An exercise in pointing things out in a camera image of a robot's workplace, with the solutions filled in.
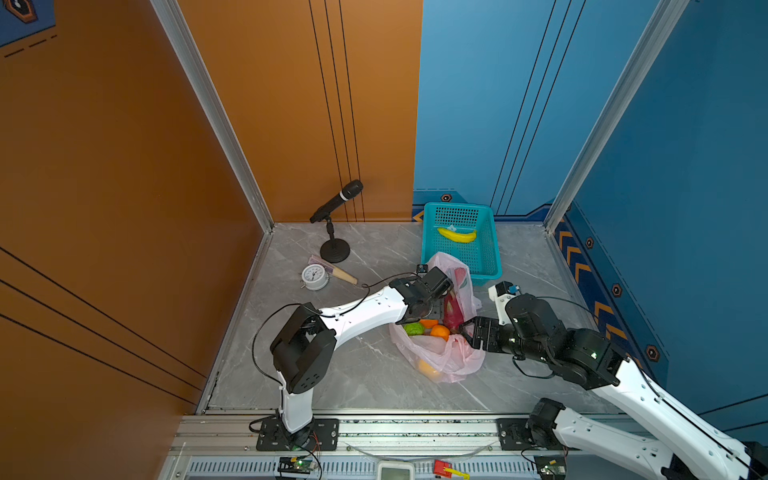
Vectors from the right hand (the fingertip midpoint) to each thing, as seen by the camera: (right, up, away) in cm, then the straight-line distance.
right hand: (465, 331), depth 67 cm
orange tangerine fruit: (-3, -5, +17) cm, 18 cm away
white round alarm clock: (-43, +9, +33) cm, 55 cm away
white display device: (-16, -31, 0) cm, 35 cm away
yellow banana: (+8, +24, +46) cm, 53 cm away
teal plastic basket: (+16, +17, +41) cm, 47 cm away
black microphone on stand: (-39, +19, +45) cm, 62 cm away
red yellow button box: (-4, -32, 0) cm, 32 cm away
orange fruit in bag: (-6, -3, +22) cm, 23 cm away
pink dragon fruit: (+1, 0, +19) cm, 19 cm away
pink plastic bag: (-4, -8, +4) cm, 10 cm away
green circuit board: (-40, -33, +3) cm, 51 cm away
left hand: (-5, +2, +19) cm, 20 cm away
